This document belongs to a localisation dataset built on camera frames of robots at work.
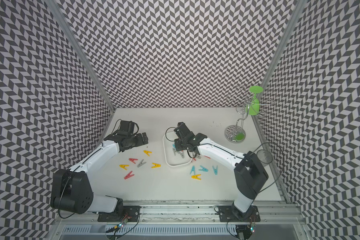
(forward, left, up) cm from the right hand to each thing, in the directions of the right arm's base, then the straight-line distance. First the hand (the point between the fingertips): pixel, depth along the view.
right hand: (180, 145), depth 85 cm
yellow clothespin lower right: (-15, -9, -11) cm, 21 cm away
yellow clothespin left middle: (-8, +16, -11) cm, 20 cm away
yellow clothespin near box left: (+1, +22, -10) cm, 24 cm away
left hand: (+3, +24, -1) cm, 25 cm away
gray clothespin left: (-7, +24, -10) cm, 27 cm away
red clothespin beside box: (-3, -8, -12) cm, 15 cm away
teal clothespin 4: (-11, -20, -12) cm, 26 cm away
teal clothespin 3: (-9, -14, -12) cm, 20 cm away
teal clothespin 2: (-10, -7, -11) cm, 17 cm away
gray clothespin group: (+1, 0, -11) cm, 11 cm away
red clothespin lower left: (-14, +30, -10) cm, 34 cm away
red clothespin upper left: (-4, +30, -11) cm, 32 cm away
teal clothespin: (-5, +3, +7) cm, 9 cm away
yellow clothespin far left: (-8, +35, -10) cm, 37 cm away
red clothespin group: (-18, -12, +20) cm, 30 cm away
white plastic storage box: (-2, +5, -12) cm, 13 cm away
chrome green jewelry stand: (+13, -37, +19) cm, 44 cm away
